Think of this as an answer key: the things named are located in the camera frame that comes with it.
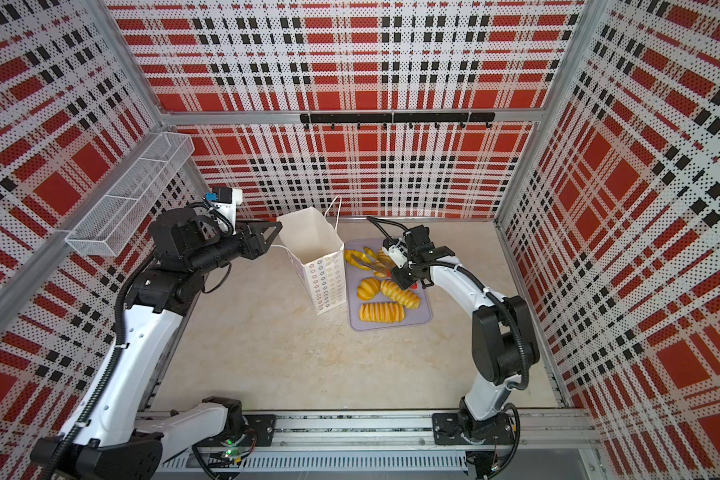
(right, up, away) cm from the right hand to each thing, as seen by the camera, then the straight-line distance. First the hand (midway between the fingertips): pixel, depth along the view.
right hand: (400, 275), depth 90 cm
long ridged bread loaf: (+2, -7, +3) cm, 8 cm away
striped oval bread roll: (-5, +4, +9) cm, 11 cm away
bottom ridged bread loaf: (-5, -11, +1) cm, 13 cm away
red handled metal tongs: (-4, +1, +9) cm, 10 cm away
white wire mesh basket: (-91, +17, +3) cm, 93 cm away
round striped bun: (-10, -5, +6) cm, 13 cm away
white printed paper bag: (-28, +7, +12) cm, 31 cm away
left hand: (-30, +13, -25) cm, 40 cm away
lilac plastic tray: (+7, -14, +2) cm, 15 cm away
